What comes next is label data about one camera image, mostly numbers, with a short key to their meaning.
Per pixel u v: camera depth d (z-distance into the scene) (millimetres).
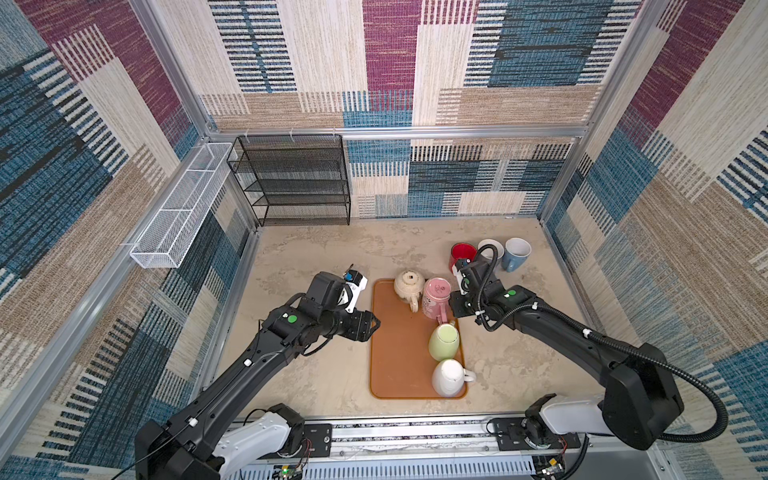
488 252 1051
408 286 916
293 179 1089
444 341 792
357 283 675
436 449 731
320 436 746
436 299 851
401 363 849
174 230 727
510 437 729
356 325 647
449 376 744
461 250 1039
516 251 1008
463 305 745
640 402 415
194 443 384
